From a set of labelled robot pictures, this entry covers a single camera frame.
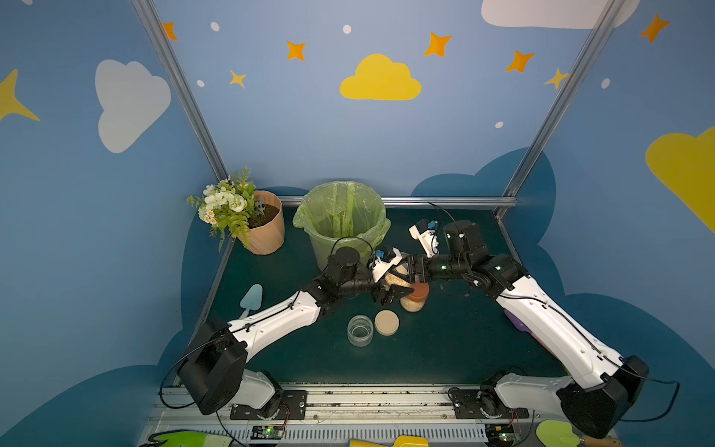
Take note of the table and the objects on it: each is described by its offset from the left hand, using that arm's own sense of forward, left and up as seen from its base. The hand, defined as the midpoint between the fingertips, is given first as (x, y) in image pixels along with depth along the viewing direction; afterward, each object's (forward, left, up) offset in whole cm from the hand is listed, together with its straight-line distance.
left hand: (409, 276), depth 72 cm
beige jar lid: (-3, +4, -24) cm, 25 cm away
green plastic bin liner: (+32, +20, -8) cm, 38 cm away
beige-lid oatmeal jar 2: (-6, +12, -26) cm, 29 cm away
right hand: (+2, +2, +2) cm, 3 cm away
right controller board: (-32, -25, -25) cm, 48 cm away
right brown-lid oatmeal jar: (+1, -5, -17) cm, 18 cm away
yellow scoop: (-34, +2, -25) cm, 42 cm away
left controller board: (-33, +36, -25) cm, 55 cm away
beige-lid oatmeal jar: (-3, +5, +3) cm, 6 cm away
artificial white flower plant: (+21, +54, +3) cm, 58 cm away
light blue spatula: (+4, +50, -25) cm, 56 cm away
